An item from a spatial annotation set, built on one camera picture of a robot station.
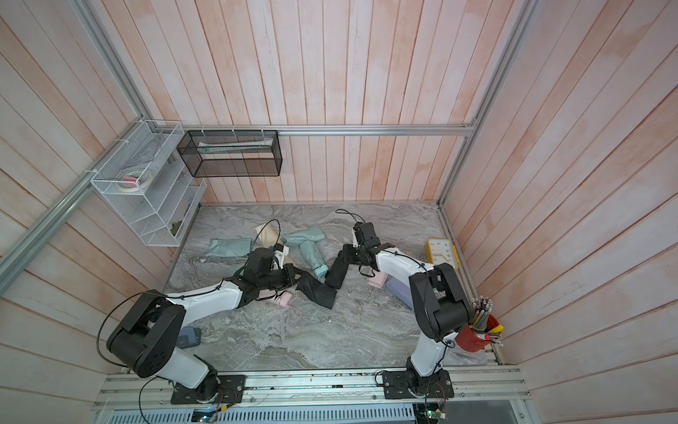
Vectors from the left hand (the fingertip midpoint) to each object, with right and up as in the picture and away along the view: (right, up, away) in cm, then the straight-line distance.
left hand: (307, 277), depth 87 cm
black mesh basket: (-26, +43, +3) cm, 51 cm away
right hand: (+14, +8, +9) cm, 18 cm away
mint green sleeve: (-34, +9, +16) cm, 38 cm away
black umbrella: (+11, 0, +10) cm, 14 cm away
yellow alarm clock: (+52, +8, +13) cm, 54 cm away
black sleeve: (+3, -5, +3) cm, 6 cm away
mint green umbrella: (+1, +7, +11) cm, 13 cm away
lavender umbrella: (+32, -5, +3) cm, 33 cm away
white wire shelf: (-43, +21, -9) cm, 49 cm away
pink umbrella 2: (+25, -2, +5) cm, 26 cm away
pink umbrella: (-8, -7, +1) cm, 11 cm away
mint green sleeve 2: (-2, +14, +20) cm, 24 cm away
